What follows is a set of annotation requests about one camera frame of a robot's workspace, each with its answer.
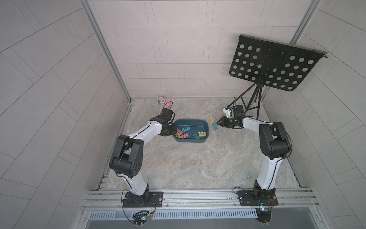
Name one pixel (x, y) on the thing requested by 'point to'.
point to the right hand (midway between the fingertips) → (219, 121)
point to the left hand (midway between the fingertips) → (176, 129)
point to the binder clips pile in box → (180, 134)
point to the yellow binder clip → (211, 119)
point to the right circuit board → (264, 215)
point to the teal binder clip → (215, 126)
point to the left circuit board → (140, 217)
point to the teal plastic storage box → (191, 130)
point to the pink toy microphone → (168, 104)
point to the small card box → (160, 99)
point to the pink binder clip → (221, 116)
